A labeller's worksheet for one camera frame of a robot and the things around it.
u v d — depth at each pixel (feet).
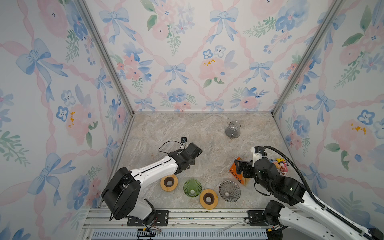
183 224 2.40
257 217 2.41
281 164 2.94
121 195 1.36
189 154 2.13
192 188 2.72
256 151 2.06
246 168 2.10
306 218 1.85
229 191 2.63
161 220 2.42
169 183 2.80
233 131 3.30
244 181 2.68
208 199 2.62
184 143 2.50
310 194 1.53
